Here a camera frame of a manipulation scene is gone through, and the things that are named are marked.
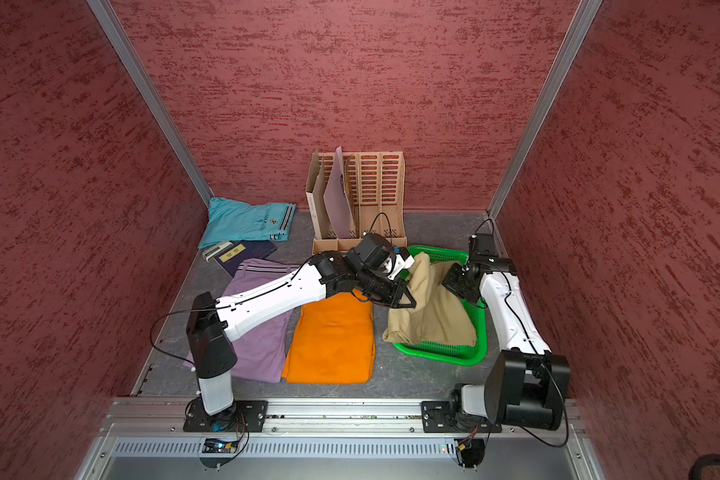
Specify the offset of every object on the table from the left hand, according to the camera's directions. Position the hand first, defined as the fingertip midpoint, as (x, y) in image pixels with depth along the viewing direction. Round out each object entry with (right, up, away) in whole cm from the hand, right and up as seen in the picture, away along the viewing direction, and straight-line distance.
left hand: (410, 308), depth 70 cm
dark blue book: (-57, +12, +38) cm, 69 cm away
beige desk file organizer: (-7, +38, +44) cm, 59 cm away
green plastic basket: (+13, -15, +11) cm, 23 cm away
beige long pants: (+11, -6, +14) cm, 18 cm away
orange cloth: (-20, -13, +14) cm, 28 cm away
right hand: (+13, +2, +14) cm, 19 cm away
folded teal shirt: (-63, +24, +44) cm, 81 cm away
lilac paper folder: (-22, +31, +34) cm, 51 cm away
